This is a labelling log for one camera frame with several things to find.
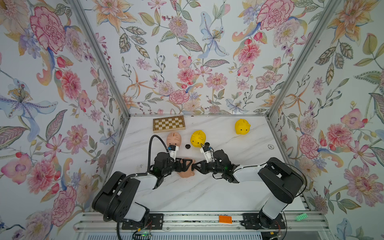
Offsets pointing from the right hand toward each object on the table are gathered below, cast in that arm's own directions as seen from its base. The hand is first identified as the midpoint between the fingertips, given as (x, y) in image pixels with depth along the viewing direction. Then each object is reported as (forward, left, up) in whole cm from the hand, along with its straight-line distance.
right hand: (193, 164), depth 87 cm
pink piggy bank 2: (-6, +2, +1) cm, 6 cm away
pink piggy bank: (+16, +13, +3) cm, 21 cm away
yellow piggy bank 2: (+30, -33, 0) cm, 44 cm away
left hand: (+2, +3, +1) cm, 3 cm away
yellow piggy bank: (+18, -3, +2) cm, 18 cm away
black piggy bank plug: (+17, +5, -7) cm, 19 cm away
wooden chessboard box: (+35, +20, -4) cm, 40 cm away
